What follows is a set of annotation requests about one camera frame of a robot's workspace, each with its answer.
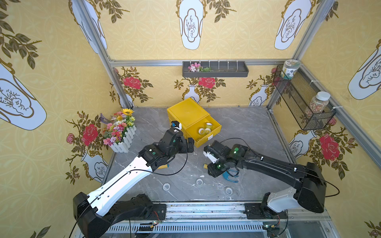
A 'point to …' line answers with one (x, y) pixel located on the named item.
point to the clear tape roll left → (166, 186)
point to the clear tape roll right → (230, 189)
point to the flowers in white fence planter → (118, 132)
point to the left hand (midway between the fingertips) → (181, 139)
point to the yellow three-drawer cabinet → (196, 122)
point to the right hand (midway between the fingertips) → (212, 167)
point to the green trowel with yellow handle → (163, 166)
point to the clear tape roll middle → (199, 180)
